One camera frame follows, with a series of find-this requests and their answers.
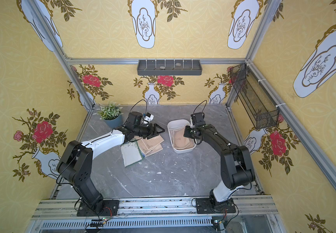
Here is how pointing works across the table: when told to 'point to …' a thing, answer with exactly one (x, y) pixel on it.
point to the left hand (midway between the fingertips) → (164, 132)
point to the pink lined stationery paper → (179, 141)
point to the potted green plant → (111, 113)
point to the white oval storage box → (179, 123)
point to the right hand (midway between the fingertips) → (186, 133)
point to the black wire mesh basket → (261, 109)
